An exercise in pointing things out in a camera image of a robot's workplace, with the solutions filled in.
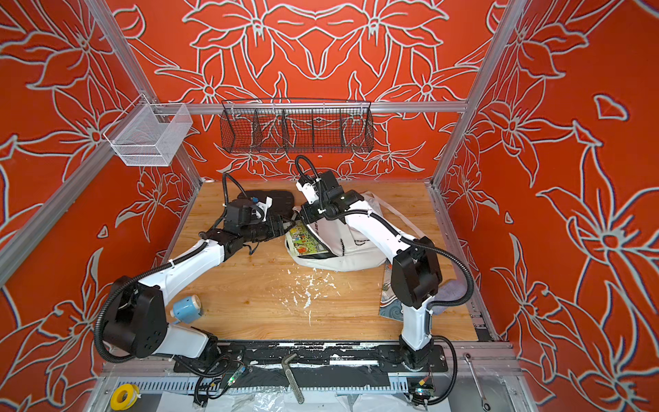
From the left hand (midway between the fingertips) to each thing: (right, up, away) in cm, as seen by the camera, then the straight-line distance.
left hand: (290, 223), depth 84 cm
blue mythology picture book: (+33, -27, -1) cm, 43 cm away
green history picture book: (+4, -8, +9) cm, 13 cm away
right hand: (+4, +6, +1) cm, 7 cm away
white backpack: (+19, -10, +9) cm, 23 cm away
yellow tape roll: (-41, -45, -15) cm, 63 cm away
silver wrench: (+54, -46, -17) cm, 74 cm away
